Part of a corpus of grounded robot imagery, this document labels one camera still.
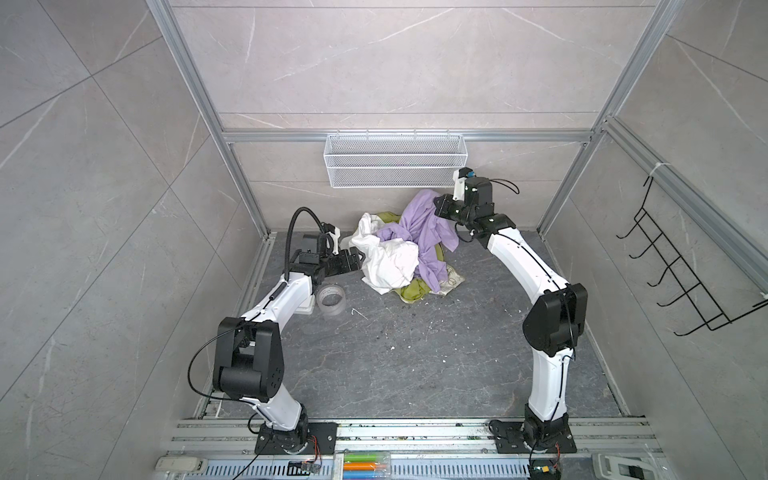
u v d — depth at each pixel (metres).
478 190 0.66
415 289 0.98
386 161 1.01
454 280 1.04
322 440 0.73
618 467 0.68
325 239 0.75
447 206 0.78
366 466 0.70
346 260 0.80
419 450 0.73
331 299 1.00
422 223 0.94
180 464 0.67
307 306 0.94
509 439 0.73
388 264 0.95
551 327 0.52
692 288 0.63
